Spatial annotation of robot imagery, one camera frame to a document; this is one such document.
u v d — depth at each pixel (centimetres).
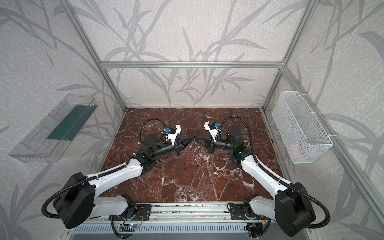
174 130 62
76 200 41
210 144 64
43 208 39
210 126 63
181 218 72
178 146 64
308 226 42
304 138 61
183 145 68
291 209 40
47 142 64
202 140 71
